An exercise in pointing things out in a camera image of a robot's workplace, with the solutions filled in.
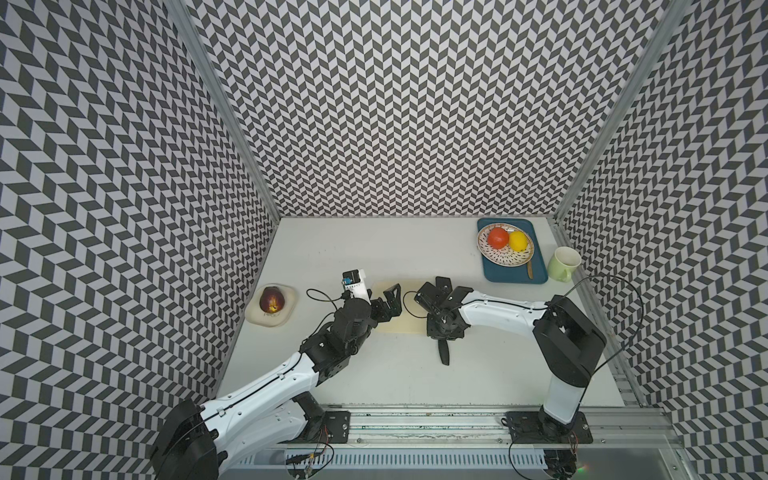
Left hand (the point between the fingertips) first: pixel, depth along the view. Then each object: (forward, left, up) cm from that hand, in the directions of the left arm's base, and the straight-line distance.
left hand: (386, 291), depth 77 cm
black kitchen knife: (-9, -16, -17) cm, 25 cm away
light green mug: (+16, -56, -10) cm, 59 cm away
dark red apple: (+4, +35, -11) cm, 37 cm away
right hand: (-5, -15, -18) cm, 24 cm away
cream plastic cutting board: (-5, -7, -6) cm, 10 cm away
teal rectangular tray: (+17, -44, -18) cm, 51 cm away
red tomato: (+29, -39, -13) cm, 51 cm away
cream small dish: (+2, +41, -17) cm, 45 cm away
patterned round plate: (+24, -42, -17) cm, 51 cm away
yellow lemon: (+28, -46, -13) cm, 55 cm away
